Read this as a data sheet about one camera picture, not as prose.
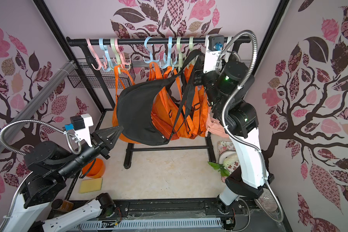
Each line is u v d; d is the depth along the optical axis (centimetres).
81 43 49
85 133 38
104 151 41
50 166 32
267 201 76
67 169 38
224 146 98
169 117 69
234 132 33
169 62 58
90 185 80
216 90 35
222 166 85
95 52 51
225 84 30
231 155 90
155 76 58
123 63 57
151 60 57
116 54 53
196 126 73
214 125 73
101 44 48
